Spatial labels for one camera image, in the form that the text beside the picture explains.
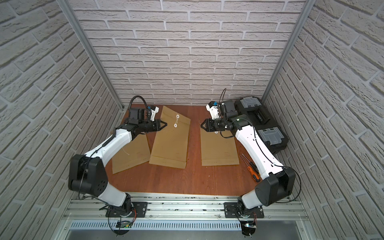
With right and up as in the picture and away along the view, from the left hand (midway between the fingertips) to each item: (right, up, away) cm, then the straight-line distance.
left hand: (169, 122), depth 84 cm
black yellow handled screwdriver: (+50, -27, +5) cm, 57 cm away
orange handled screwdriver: (+49, -30, +1) cm, 58 cm away
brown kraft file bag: (+30, -19, +11) cm, 37 cm away
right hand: (+21, -2, -8) cm, 23 cm away
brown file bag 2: (-24, -20, +9) cm, 32 cm away
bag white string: (+3, -2, +5) cm, 6 cm away
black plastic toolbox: (+55, +10, +12) cm, 57 cm away
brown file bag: (0, -14, +6) cm, 15 cm away
